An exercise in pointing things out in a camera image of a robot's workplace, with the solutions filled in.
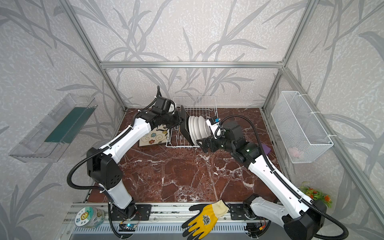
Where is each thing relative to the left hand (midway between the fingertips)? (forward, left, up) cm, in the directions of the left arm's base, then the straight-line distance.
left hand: (187, 115), depth 82 cm
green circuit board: (-50, +28, -26) cm, 63 cm away
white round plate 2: (0, -8, -12) cm, 14 cm away
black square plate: (-6, +2, -5) cm, 8 cm away
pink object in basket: (-20, -54, -4) cm, 57 cm away
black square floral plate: (+1, +22, -24) cm, 32 cm away
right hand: (-13, -10, +2) cm, 16 cm away
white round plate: (-3, -5, -9) cm, 11 cm away
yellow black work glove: (-47, -9, -22) cm, 53 cm away
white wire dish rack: (+33, -2, -27) cm, 43 cm away
